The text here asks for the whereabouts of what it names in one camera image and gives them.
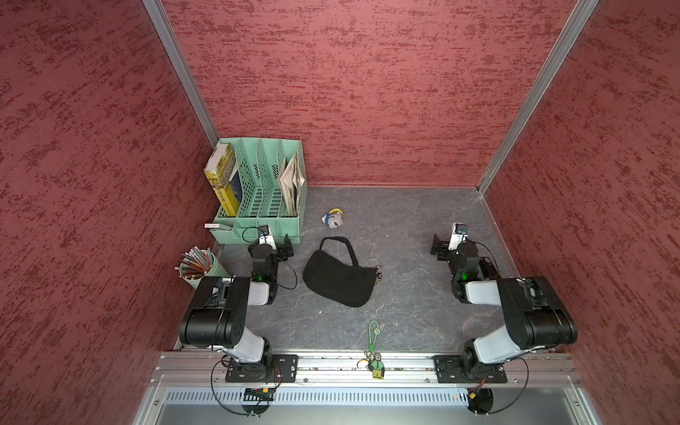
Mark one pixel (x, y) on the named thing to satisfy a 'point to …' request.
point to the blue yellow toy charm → (334, 219)
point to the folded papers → (291, 180)
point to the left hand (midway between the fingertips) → (274, 240)
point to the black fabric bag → (336, 280)
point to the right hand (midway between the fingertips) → (446, 238)
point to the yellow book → (220, 172)
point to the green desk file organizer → (259, 181)
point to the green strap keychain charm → (373, 360)
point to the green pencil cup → (197, 263)
